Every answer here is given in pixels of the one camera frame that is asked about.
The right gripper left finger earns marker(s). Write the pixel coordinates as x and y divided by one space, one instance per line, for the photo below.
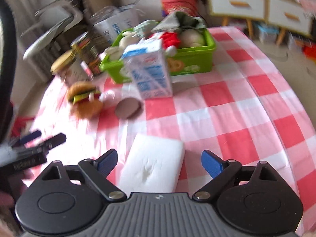
95 174

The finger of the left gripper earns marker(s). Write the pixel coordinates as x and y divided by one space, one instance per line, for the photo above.
51 143
20 141

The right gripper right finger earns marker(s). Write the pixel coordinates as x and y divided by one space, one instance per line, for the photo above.
223 175

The burger plush toy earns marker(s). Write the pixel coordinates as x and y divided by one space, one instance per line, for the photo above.
84 99

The white sponge block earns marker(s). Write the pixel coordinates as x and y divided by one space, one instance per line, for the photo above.
153 165

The grey knit cloth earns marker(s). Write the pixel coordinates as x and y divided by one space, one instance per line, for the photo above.
178 22

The left hand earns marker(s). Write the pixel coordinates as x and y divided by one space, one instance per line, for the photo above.
6 200

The gold lid cookie jar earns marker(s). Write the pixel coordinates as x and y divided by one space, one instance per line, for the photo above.
69 69

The brown round pad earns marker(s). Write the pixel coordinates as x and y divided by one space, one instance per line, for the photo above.
127 108

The pink checkered tablecloth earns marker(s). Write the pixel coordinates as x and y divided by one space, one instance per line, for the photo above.
242 109

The black drink can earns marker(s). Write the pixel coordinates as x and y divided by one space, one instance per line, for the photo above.
86 51

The white bunny plush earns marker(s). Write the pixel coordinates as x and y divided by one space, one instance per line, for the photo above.
115 52

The blue white milk carton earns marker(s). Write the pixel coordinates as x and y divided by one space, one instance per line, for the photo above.
147 66

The white office chair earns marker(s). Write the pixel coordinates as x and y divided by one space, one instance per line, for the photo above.
75 17

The white printed paper bag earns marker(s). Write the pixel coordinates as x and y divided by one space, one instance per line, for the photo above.
111 21

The red santa plush toy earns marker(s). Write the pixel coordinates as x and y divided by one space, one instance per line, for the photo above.
170 42

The red Lays bucket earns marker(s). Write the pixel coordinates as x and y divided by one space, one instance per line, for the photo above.
187 6

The wooden shelf cabinet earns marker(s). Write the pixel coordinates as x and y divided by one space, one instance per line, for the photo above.
287 15

